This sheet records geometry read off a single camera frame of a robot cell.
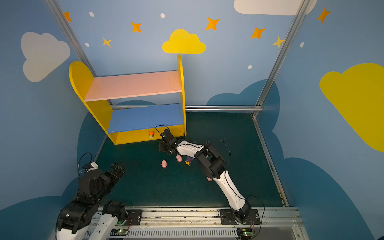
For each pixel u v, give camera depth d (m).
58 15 0.71
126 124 0.89
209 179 0.86
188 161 0.91
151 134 1.04
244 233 0.71
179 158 0.94
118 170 0.62
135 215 0.75
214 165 0.60
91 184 0.48
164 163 0.93
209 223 0.74
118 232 0.71
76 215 0.44
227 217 0.75
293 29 0.77
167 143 0.80
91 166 0.61
